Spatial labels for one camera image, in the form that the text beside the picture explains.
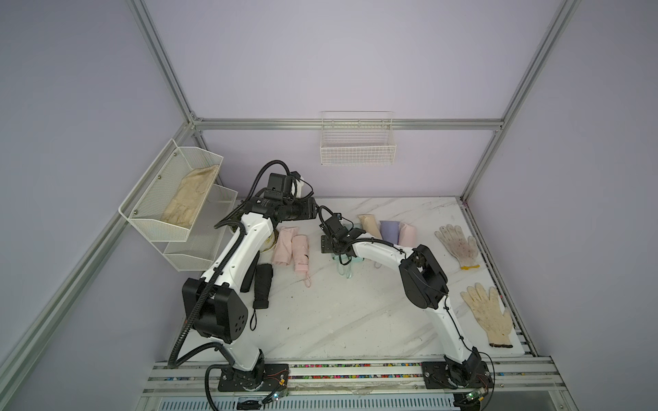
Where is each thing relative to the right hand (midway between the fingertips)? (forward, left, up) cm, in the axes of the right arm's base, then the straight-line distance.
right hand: (335, 244), depth 101 cm
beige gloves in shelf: (+3, +46, +28) cm, 54 cm away
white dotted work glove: (-3, -53, -3) cm, 53 cm away
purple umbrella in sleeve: (+6, -23, 0) cm, 24 cm away
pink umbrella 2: (+4, -30, 0) cm, 30 cm away
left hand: (-2, +8, +22) cm, 24 cm away
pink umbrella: (-6, +14, 0) cm, 15 cm away
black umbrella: (-12, +27, 0) cm, 30 cm away
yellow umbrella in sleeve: (+10, -15, 0) cm, 17 cm away
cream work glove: (-27, -53, -4) cm, 59 cm away
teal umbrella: (-9, -4, -2) cm, 10 cm away
